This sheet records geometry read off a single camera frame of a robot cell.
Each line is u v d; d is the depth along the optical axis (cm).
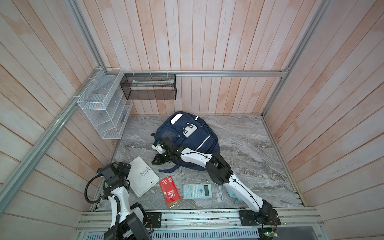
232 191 66
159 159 86
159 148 90
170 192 82
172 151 81
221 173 65
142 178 86
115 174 64
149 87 104
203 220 75
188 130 102
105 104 69
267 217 64
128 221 42
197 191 82
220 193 82
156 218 73
